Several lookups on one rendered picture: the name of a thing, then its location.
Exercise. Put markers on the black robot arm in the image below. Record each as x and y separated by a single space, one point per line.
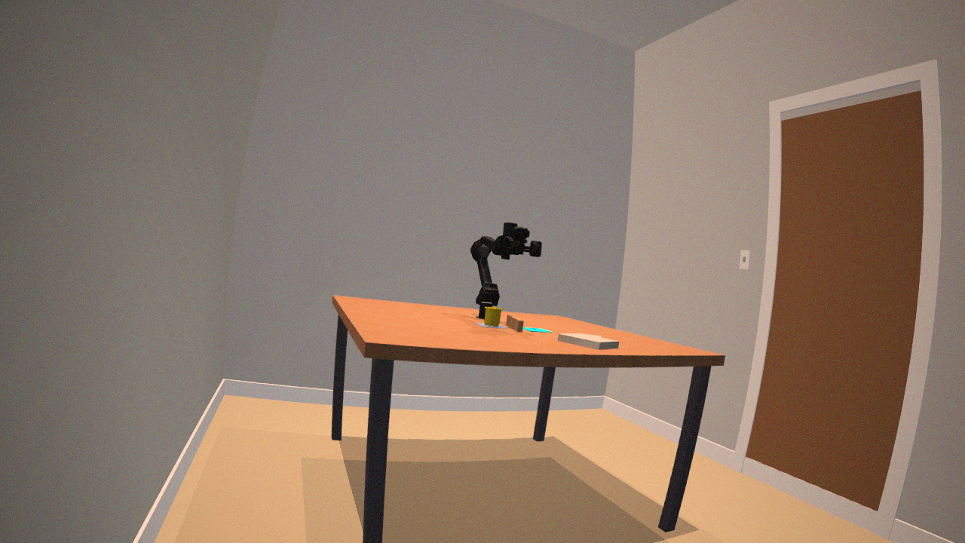
489 291

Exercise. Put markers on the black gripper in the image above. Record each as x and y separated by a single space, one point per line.
516 246

